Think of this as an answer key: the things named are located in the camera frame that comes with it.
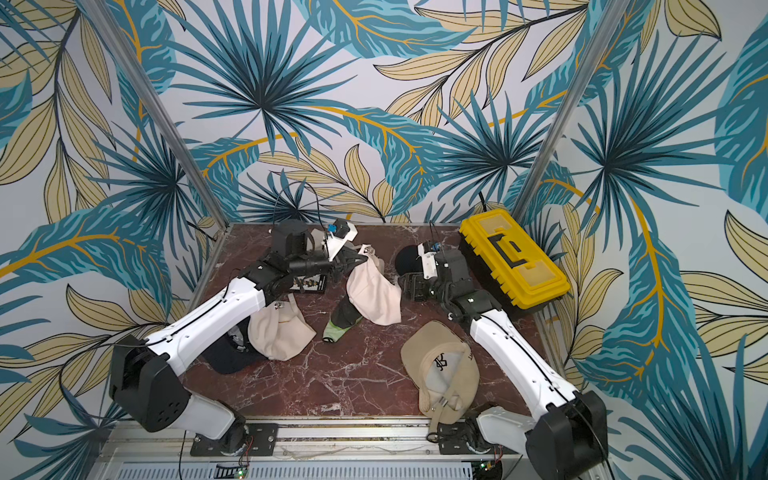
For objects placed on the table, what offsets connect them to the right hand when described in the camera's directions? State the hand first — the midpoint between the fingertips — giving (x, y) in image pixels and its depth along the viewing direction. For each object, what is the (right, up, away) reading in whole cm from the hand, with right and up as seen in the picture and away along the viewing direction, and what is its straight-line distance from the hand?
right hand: (411, 277), depth 79 cm
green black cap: (-20, -13, +15) cm, 28 cm away
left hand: (-12, +5, -6) cm, 15 cm away
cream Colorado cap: (-36, -15, +5) cm, 40 cm away
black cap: (+1, +4, +29) cm, 30 cm away
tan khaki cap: (+10, -27, +6) cm, 29 cm away
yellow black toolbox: (+29, +4, +8) cm, 31 cm away
